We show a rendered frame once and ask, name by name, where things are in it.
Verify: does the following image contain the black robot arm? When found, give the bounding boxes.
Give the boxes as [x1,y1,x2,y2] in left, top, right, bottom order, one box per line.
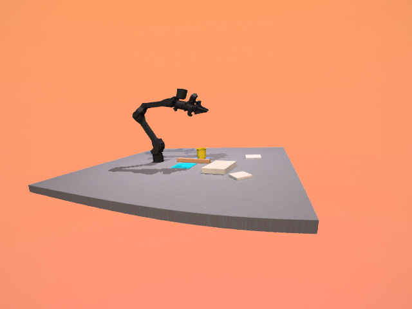
[132,88,198,163]

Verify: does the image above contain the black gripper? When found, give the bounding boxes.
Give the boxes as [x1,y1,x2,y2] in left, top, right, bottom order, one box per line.
[183,100,209,117]

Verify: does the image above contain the white flat rectangular block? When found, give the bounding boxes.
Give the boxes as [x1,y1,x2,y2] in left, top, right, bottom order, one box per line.
[201,160,236,174]

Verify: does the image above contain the yellow cup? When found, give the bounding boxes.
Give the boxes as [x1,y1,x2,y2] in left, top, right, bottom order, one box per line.
[197,147,206,159]

